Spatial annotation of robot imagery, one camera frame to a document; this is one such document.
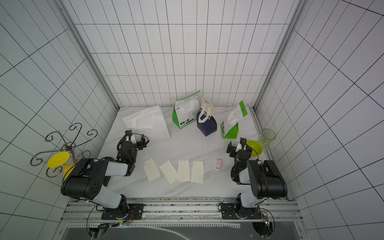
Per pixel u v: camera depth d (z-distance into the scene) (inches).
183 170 34.4
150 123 35.4
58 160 22.8
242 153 29.9
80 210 29.3
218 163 34.5
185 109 39.0
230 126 36.4
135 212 28.3
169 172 34.0
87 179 17.9
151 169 34.6
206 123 36.6
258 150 37.3
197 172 33.8
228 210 28.7
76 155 25.0
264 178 18.2
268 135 35.4
